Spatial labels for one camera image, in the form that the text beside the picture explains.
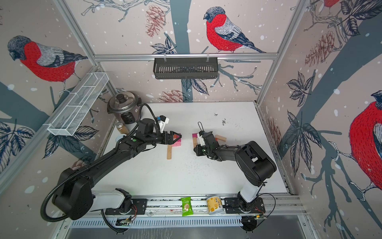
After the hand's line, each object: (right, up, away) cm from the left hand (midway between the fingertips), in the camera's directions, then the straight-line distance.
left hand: (178, 133), depth 79 cm
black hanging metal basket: (+2, +44, +26) cm, 51 cm away
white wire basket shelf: (-54, +16, -1) cm, 56 cm away
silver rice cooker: (-37, +16, +15) cm, 43 cm away
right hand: (+9, -11, +15) cm, 20 cm away
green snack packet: (+5, -36, -6) cm, 37 cm away
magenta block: (+9, -4, +23) cm, 25 cm away
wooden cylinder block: (+9, -8, +19) cm, 22 cm away
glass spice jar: (-39, +1, +17) cm, 43 cm away
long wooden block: (-8, -13, +14) cm, 20 cm away
